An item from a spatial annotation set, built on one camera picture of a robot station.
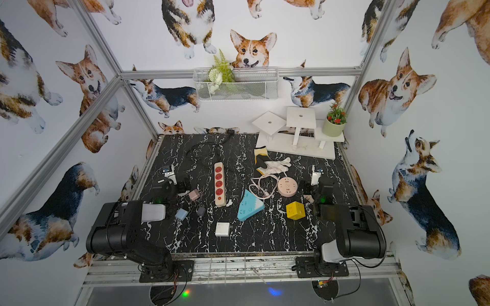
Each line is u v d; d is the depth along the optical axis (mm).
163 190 726
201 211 879
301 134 1093
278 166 1040
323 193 723
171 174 822
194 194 929
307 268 733
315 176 831
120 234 450
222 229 818
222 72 816
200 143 1178
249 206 881
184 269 749
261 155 1097
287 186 951
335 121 923
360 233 452
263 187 979
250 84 926
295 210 820
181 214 881
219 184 951
